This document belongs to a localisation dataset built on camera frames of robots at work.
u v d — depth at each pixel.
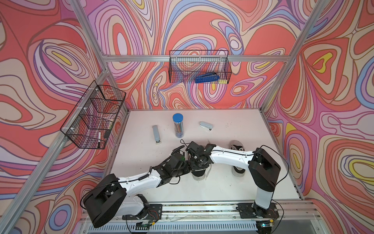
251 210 0.73
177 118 0.93
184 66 0.95
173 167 0.65
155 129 1.04
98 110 0.81
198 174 0.82
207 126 1.05
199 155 0.67
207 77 0.82
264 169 0.47
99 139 0.73
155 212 0.72
